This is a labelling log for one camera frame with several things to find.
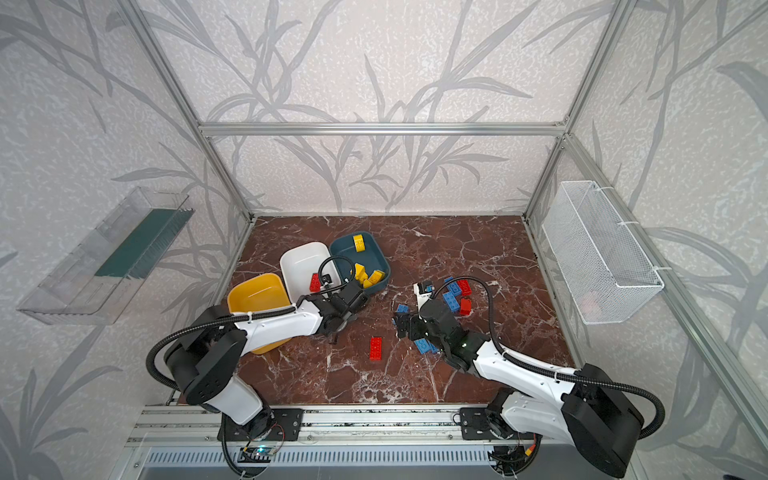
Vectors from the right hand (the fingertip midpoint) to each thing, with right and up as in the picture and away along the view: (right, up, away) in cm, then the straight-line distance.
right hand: (408, 302), depth 83 cm
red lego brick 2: (-31, +3, +16) cm, 35 cm away
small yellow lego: (-11, +5, +16) cm, 20 cm away
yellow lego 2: (-16, +7, +14) cm, 22 cm away
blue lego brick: (-2, -4, +10) cm, 11 cm away
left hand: (-18, -2, +8) cm, 20 cm away
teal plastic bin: (-12, +11, +24) cm, 29 cm away
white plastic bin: (-38, +9, +21) cm, 45 cm away
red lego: (+19, -3, +12) cm, 23 cm away
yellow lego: (-18, +17, +25) cm, 34 cm away
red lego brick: (-9, -13, +1) cm, 16 cm away
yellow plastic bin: (-48, 0, +16) cm, 51 cm away
